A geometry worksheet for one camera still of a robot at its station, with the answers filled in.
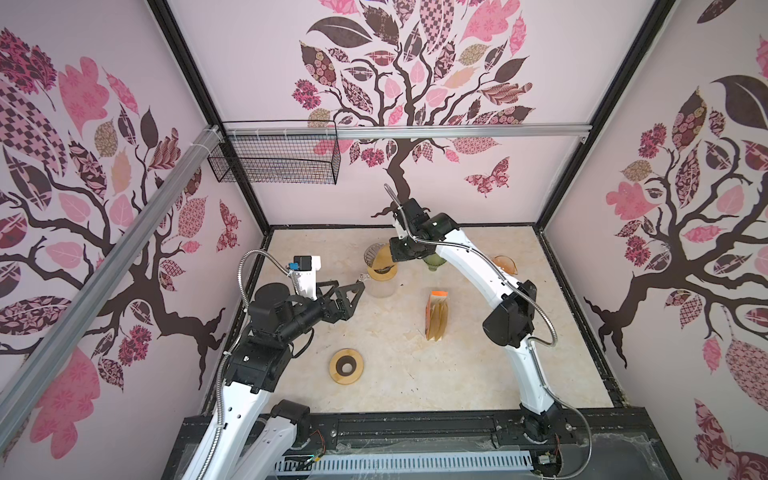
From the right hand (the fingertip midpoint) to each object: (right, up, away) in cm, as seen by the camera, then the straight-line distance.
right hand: (395, 249), depth 88 cm
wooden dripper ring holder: (-4, -8, +2) cm, 10 cm away
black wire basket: (-38, +32, +7) cm, 50 cm away
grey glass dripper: (-8, -2, +3) cm, 9 cm away
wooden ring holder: (-14, -34, -3) cm, 37 cm away
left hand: (-10, -10, -22) cm, 26 cm away
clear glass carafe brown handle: (-6, -13, +12) cm, 19 cm away
